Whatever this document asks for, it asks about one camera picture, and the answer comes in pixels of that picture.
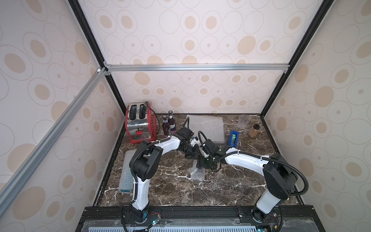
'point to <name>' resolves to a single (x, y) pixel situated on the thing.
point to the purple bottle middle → (165, 126)
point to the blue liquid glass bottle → (125, 190)
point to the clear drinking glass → (243, 121)
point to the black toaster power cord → (157, 116)
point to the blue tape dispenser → (233, 138)
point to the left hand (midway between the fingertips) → (206, 157)
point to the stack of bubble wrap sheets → (212, 126)
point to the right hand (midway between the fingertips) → (204, 165)
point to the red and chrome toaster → (141, 122)
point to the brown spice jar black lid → (253, 131)
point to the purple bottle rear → (172, 123)
